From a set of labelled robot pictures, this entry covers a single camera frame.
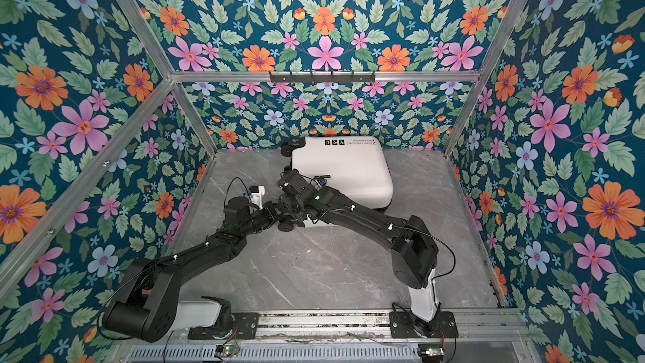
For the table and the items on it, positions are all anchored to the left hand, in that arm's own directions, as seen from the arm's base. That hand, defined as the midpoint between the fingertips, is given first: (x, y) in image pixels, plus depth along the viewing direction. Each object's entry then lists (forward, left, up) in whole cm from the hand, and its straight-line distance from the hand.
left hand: (292, 202), depth 83 cm
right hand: (0, +3, +2) cm, 4 cm away
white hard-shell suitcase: (+11, -23, +3) cm, 26 cm away
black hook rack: (+41, -11, +21) cm, 47 cm away
